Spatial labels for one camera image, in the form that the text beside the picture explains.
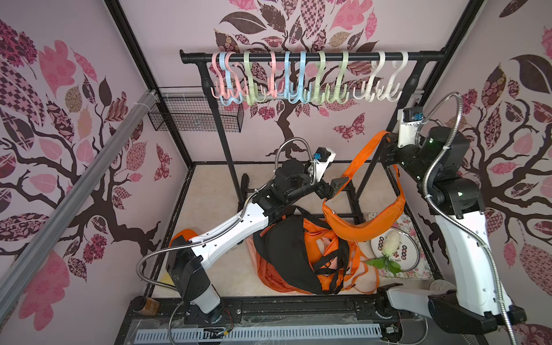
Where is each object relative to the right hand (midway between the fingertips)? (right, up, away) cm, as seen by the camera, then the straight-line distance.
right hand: (390, 130), depth 58 cm
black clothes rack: (+3, -20, +46) cm, 50 cm away
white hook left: (+15, +34, +52) cm, 64 cm away
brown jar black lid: (-75, -54, +9) cm, 93 cm away
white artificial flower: (+14, -40, +27) cm, 50 cm away
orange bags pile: (0, -51, +23) cm, 56 cm away
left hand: (-13, -12, +7) cm, 19 cm away
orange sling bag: (-5, -31, +15) cm, 35 cm away
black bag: (-21, -40, +21) cm, 50 cm away
